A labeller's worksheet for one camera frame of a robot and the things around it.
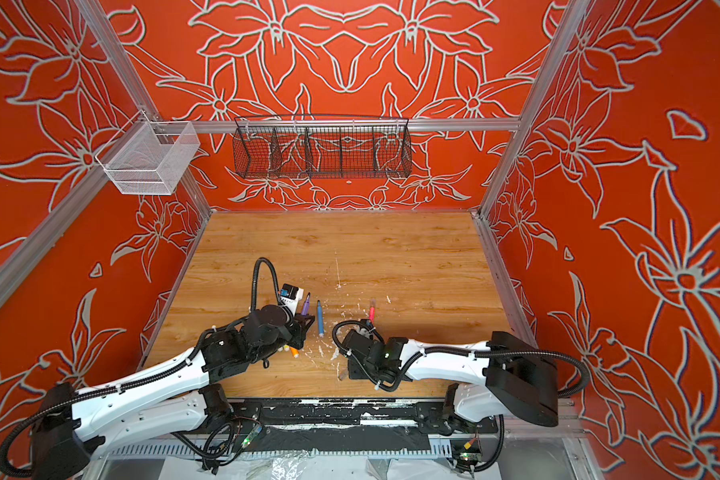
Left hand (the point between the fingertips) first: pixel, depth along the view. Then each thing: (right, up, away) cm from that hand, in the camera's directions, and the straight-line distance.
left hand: (313, 316), depth 76 cm
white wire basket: (-55, +46, +16) cm, 73 cm away
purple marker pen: (-1, +3, -3) cm, 5 cm away
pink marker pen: (+16, -2, +15) cm, 23 cm away
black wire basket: (-1, +52, +24) cm, 57 cm away
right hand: (+9, -16, +4) cm, 18 cm away
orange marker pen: (-6, -12, +7) cm, 16 cm away
